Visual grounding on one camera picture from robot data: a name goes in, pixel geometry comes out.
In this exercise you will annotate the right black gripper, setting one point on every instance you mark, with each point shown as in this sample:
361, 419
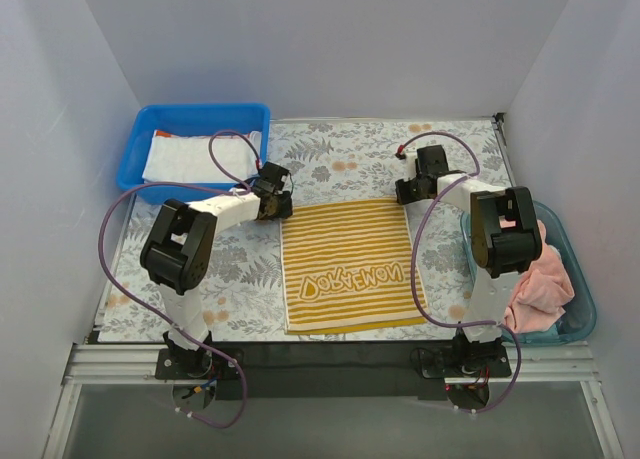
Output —
405, 193

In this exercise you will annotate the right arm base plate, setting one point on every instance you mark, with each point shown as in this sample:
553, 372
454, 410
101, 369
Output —
444, 361

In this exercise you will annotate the pink towel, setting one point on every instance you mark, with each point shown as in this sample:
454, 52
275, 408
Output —
539, 297

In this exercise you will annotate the yellow striped towel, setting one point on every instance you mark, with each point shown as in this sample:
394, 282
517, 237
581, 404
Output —
347, 268

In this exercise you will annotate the orange cartoon towel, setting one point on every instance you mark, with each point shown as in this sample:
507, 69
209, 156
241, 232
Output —
252, 136

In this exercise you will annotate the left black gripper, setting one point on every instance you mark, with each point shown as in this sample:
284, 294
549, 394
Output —
282, 205

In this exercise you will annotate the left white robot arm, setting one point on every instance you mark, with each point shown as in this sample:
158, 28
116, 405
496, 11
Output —
178, 250

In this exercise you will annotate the aluminium frame rail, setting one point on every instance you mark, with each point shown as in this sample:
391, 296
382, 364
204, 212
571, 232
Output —
135, 364

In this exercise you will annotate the blue plastic bin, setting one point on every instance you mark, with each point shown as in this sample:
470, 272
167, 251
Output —
188, 119

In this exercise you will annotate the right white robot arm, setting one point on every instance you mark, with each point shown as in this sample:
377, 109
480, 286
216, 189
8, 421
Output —
504, 235

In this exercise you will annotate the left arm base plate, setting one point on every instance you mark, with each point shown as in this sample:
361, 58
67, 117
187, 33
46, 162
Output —
174, 363

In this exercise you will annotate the teal laundry basket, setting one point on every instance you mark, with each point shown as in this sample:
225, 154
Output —
575, 324

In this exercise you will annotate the white towel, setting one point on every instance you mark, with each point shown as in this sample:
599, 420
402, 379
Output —
189, 160

